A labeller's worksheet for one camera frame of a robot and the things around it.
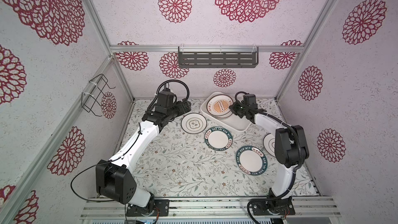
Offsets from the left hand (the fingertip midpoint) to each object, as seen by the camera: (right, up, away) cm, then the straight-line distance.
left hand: (185, 107), depth 81 cm
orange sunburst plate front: (+21, +2, +20) cm, 29 cm away
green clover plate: (+4, -10, +25) cm, 27 cm away
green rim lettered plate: (+20, -19, +17) cm, 32 cm away
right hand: (+26, +3, +16) cm, 30 cm away
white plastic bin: (+31, -10, +24) cm, 41 cm away
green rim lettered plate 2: (+37, -30, +6) cm, 48 cm away
